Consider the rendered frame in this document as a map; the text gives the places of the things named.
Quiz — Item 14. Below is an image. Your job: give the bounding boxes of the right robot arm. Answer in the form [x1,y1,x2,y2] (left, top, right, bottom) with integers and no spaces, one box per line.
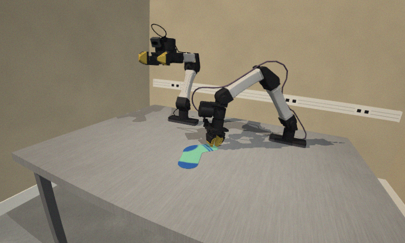
[150,37,200,124]

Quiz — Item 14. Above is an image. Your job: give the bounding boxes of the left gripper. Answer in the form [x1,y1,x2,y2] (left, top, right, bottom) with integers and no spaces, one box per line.
[205,118,229,147]

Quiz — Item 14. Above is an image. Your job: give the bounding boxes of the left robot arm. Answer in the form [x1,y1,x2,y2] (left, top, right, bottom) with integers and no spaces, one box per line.
[198,66,306,146]

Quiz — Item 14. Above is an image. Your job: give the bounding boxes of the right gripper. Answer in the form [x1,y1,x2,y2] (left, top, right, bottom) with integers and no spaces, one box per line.
[139,51,171,66]

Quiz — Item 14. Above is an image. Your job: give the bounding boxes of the mint green sock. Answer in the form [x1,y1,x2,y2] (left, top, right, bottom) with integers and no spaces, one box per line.
[178,144,218,169]

